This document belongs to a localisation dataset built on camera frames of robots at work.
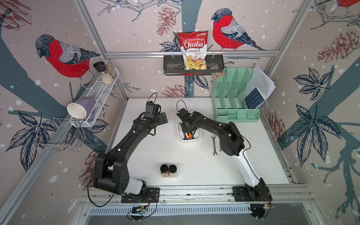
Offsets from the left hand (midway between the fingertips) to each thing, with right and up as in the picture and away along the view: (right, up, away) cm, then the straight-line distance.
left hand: (161, 114), depth 87 cm
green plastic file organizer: (+55, +15, +35) cm, 66 cm away
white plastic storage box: (+24, -16, +9) cm, 30 cm away
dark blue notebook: (+68, +11, +16) cm, 70 cm away
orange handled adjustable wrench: (+19, -15, +8) cm, 25 cm away
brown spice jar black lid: (+4, -30, -13) cm, 33 cm away
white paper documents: (+70, +24, +10) cm, 75 cm away
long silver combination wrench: (+16, -17, +9) cm, 25 cm away
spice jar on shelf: (-33, +23, -4) cm, 41 cm away
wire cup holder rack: (-42, -8, -21) cm, 48 cm away
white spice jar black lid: (+8, -29, -15) cm, 33 cm away
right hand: (+16, -11, +13) cm, 24 cm away
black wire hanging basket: (+8, +33, +8) cm, 35 cm away
